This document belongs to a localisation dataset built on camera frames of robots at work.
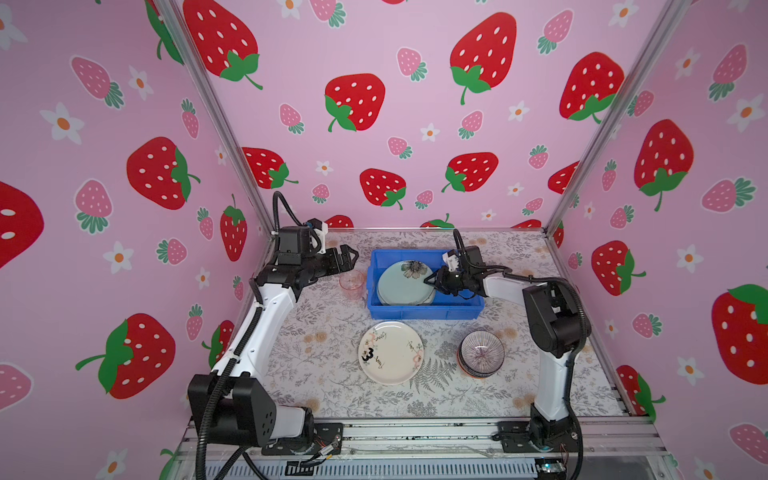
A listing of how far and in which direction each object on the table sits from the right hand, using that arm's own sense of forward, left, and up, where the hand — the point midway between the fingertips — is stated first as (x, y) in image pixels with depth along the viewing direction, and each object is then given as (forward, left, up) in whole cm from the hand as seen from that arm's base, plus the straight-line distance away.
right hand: (425, 280), depth 98 cm
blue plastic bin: (-6, -7, -5) cm, 11 cm away
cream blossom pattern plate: (-23, +9, -7) cm, 26 cm away
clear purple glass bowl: (-23, -17, 0) cm, 29 cm away
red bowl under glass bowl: (-30, -15, +1) cm, 33 cm away
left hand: (-8, +22, +19) cm, 31 cm away
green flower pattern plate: (+1, +8, -4) cm, 9 cm away
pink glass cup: (-2, +25, -3) cm, 25 cm away
